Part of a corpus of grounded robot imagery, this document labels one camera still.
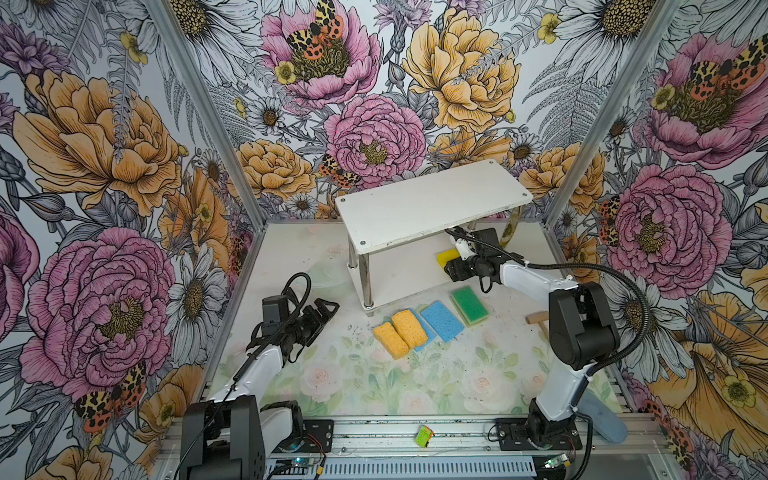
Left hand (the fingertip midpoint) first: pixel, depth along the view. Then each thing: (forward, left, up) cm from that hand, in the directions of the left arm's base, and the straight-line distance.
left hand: (332, 322), depth 87 cm
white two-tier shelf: (+8, -17, +28) cm, 34 cm away
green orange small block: (-28, -24, -4) cm, 37 cm away
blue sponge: (-2, -28, -5) cm, 29 cm away
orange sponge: (-4, -17, -3) cm, 18 cm away
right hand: (+17, -38, +2) cm, 42 cm away
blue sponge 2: (+1, -33, -4) cm, 33 cm away
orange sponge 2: (0, -21, -2) cm, 21 cm away
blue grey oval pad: (-26, -69, -3) cm, 74 cm away
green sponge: (+6, -41, -3) cm, 42 cm away
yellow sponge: (+21, -34, +3) cm, 41 cm away
